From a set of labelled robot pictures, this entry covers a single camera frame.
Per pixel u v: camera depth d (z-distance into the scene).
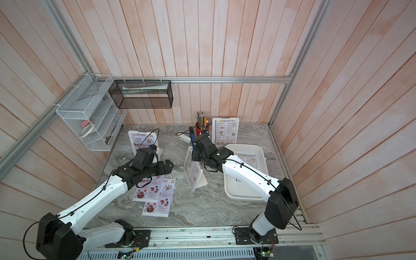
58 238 0.38
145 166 0.61
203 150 0.59
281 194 0.41
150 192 0.88
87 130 0.82
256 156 1.02
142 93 1.05
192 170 0.83
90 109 0.79
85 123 0.82
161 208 0.83
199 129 1.05
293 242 0.73
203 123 1.05
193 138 1.08
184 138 1.09
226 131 1.01
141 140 0.91
